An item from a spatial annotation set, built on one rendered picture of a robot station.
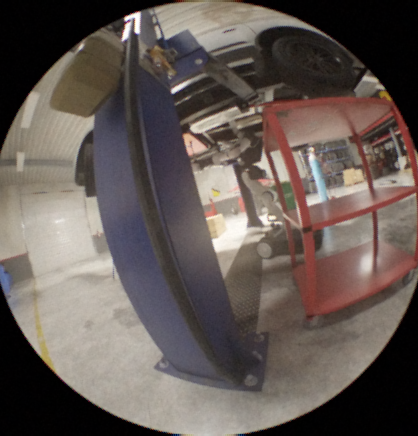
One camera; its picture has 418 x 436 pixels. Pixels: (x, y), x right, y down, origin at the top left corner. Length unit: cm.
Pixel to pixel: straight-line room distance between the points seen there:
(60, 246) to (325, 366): 948
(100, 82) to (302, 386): 103
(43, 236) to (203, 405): 910
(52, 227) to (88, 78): 910
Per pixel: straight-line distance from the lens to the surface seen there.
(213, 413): 64
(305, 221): 46
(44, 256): 916
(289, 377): 65
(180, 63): 99
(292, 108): 54
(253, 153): 170
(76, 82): 44
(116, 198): 39
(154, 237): 16
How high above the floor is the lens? 60
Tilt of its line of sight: 2 degrees down
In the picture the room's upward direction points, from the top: 16 degrees counter-clockwise
